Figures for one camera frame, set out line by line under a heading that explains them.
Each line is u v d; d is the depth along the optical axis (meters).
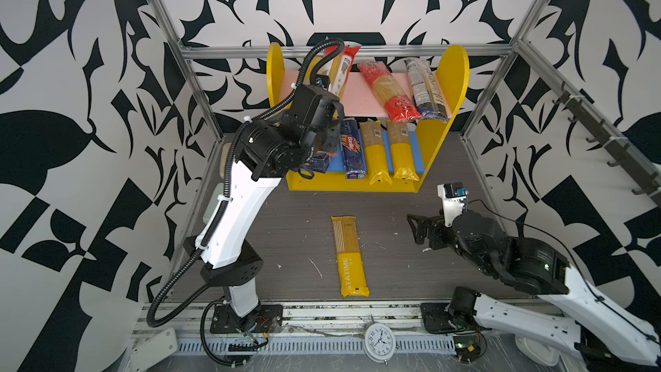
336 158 0.93
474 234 0.43
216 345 0.71
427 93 0.71
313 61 0.37
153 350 0.69
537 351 0.66
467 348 0.71
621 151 0.55
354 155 0.90
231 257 0.42
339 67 0.58
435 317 0.74
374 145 0.94
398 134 0.99
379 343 0.67
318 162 0.85
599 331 0.42
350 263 0.83
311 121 0.40
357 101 0.72
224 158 0.39
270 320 0.74
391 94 0.74
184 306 0.44
